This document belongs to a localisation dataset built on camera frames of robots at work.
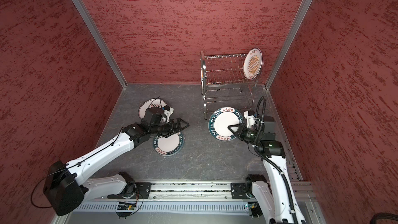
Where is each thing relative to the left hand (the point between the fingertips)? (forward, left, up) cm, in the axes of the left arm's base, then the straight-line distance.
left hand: (183, 130), depth 76 cm
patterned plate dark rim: (-2, +9, -16) cm, 18 cm away
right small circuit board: (-31, -35, -19) cm, 51 cm away
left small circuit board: (-30, +28, -20) cm, 46 cm away
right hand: (-1, -22, +3) cm, 22 cm away
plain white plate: (+34, -38, +17) cm, 53 cm away
